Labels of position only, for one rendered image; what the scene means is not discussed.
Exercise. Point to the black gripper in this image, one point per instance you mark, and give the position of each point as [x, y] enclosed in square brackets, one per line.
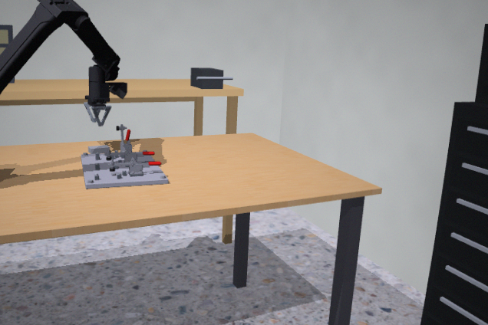
[93, 99]

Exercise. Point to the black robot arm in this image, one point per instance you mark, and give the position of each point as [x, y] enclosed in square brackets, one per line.
[45, 20]

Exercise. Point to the black toggle clamp with red handle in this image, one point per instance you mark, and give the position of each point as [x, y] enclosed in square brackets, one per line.
[134, 170]
[127, 155]

